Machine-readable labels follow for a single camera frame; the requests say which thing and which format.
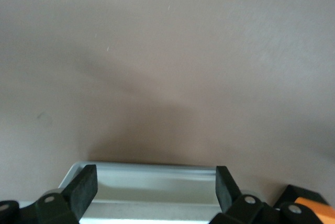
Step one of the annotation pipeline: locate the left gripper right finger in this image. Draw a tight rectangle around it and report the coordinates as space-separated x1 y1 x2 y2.
206 165 323 224

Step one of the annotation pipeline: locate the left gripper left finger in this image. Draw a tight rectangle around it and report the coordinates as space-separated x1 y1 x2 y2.
0 164 98 224

